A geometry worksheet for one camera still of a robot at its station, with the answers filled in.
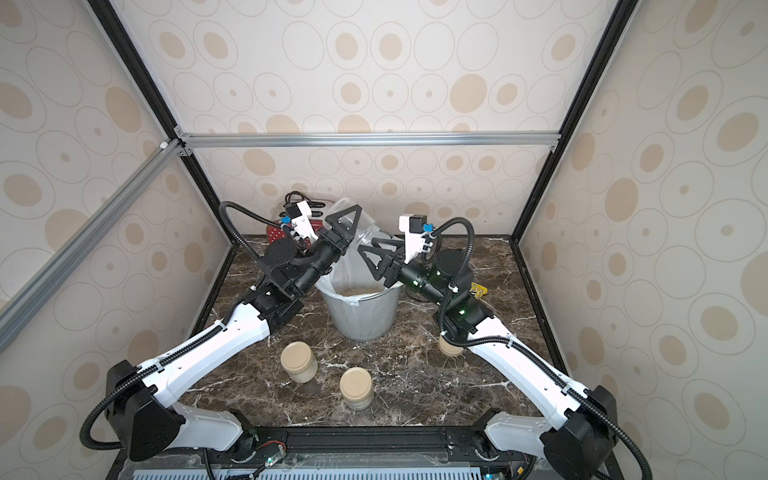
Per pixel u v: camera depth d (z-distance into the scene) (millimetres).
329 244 577
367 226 626
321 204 1102
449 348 879
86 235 626
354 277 986
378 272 574
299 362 763
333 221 565
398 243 622
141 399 387
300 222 601
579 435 374
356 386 732
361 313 779
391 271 554
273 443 730
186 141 903
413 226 547
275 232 998
